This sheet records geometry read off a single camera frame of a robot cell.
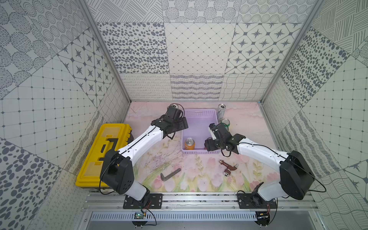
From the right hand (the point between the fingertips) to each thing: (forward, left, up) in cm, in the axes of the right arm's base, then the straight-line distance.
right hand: (211, 144), depth 87 cm
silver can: (+24, -8, +3) cm, 26 cm away
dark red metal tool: (-15, -8, -5) cm, 18 cm away
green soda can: (+16, -11, +3) cm, 20 cm away
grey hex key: (-19, +28, -7) cm, 34 cm away
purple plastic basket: (+20, +7, -2) cm, 21 cm away
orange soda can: (-2, +13, +3) cm, 14 cm away
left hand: (+9, +18, +11) cm, 23 cm away
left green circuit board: (-36, +39, -9) cm, 53 cm away
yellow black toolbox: (-2, +58, +10) cm, 59 cm away
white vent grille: (-36, +20, -8) cm, 42 cm away
